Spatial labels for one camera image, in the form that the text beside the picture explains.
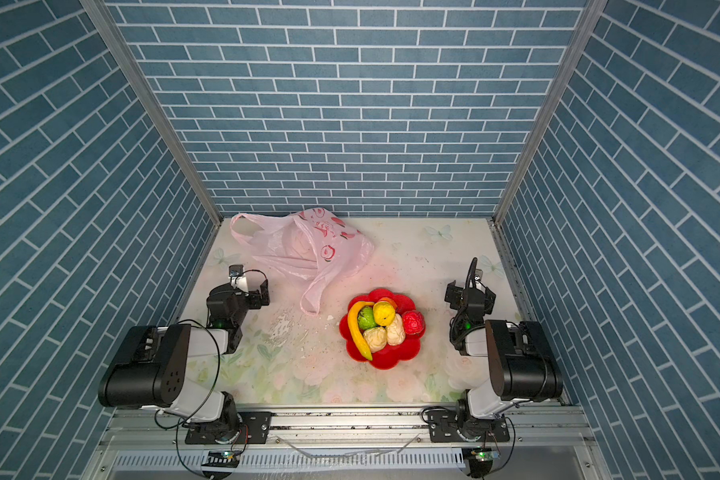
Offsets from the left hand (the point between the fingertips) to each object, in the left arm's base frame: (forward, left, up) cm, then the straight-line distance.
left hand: (252, 279), depth 93 cm
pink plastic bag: (+9, -19, +7) cm, 22 cm away
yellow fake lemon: (-14, -41, +4) cm, 43 cm away
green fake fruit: (-13, -36, -1) cm, 38 cm away
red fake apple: (-15, -49, +1) cm, 52 cm away
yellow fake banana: (-11, -32, -1) cm, 34 cm away
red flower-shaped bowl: (-24, -42, -3) cm, 49 cm away
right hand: (-2, -69, +1) cm, 69 cm away
